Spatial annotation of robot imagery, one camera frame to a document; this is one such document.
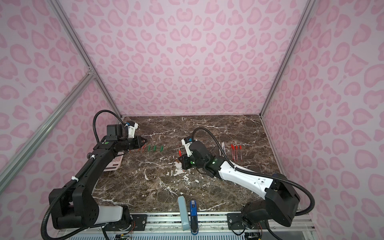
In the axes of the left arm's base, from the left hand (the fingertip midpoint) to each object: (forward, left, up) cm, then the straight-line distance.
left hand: (146, 138), depth 83 cm
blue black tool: (-36, -26, -16) cm, 47 cm away
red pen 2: (0, -54, -19) cm, 57 cm away
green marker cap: (+5, +4, -18) cm, 19 cm away
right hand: (-13, -19, -1) cm, 23 cm away
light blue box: (-35, -21, -15) cm, 44 cm away
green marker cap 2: (+5, 0, -19) cm, 19 cm away
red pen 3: (0, -56, -19) cm, 60 cm away
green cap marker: (+4, -46, -19) cm, 50 cm away
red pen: (+5, -51, -19) cm, 55 cm away
